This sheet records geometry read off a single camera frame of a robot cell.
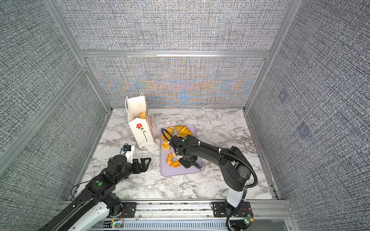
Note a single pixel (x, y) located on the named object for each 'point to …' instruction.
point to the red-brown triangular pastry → (142, 115)
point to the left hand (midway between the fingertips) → (145, 160)
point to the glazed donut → (170, 162)
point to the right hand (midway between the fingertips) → (190, 161)
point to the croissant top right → (183, 131)
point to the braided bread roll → (165, 146)
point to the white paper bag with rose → (140, 121)
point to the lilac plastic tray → (167, 170)
